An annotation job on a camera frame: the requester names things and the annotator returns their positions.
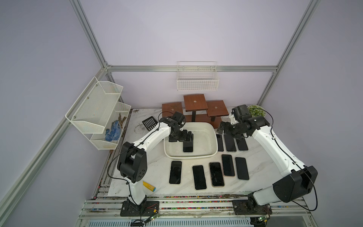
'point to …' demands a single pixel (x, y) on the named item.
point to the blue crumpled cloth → (113, 134)
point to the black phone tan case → (216, 174)
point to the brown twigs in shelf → (121, 121)
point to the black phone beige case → (199, 177)
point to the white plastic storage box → (205, 144)
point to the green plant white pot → (256, 110)
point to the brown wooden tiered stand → (196, 108)
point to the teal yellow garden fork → (153, 189)
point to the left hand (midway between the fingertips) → (183, 141)
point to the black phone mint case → (187, 146)
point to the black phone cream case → (175, 172)
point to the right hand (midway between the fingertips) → (224, 134)
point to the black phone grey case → (220, 147)
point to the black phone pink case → (228, 167)
